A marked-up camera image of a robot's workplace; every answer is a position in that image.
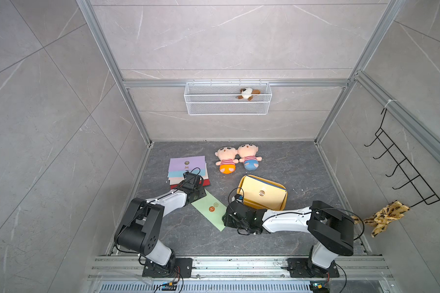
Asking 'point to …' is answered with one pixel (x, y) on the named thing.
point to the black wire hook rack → (412, 173)
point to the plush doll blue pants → (248, 152)
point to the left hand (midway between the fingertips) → (202, 188)
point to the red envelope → (203, 182)
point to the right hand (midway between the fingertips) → (223, 220)
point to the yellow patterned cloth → (380, 219)
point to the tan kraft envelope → (262, 193)
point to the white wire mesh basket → (220, 99)
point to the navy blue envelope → (266, 182)
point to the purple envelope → (187, 163)
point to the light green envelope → (213, 208)
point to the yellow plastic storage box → (258, 206)
